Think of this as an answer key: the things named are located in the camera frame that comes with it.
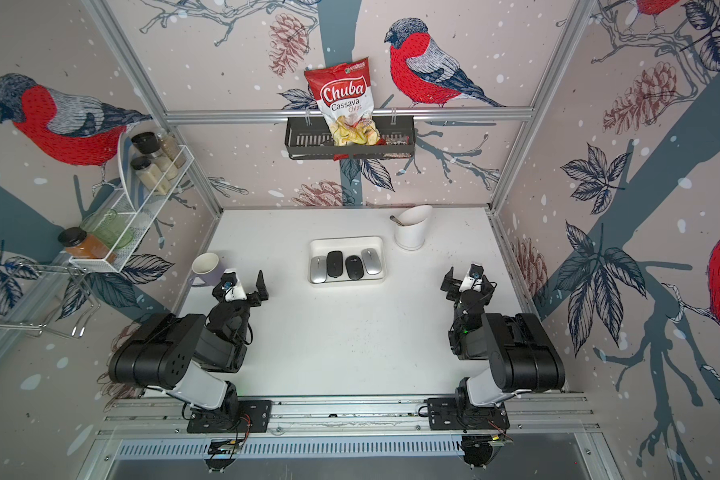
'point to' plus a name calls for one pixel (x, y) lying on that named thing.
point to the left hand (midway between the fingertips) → (249, 267)
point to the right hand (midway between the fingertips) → (466, 268)
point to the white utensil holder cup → (411, 235)
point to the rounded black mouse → (354, 266)
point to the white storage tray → (349, 246)
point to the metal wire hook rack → (41, 299)
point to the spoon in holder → (394, 219)
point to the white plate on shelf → (136, 181)
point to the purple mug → (207, 270)
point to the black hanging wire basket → (310, 138)
